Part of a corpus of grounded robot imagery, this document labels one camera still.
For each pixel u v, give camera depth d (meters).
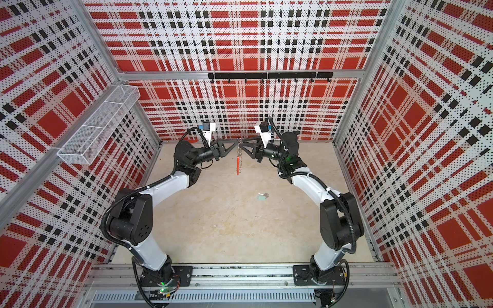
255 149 0.68
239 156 0.72
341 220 0.46
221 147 0.72
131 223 0.48
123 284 0.73
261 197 0.96
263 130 0.66
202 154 0.70
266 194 0.98
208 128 0.69
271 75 0.88
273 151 0.69
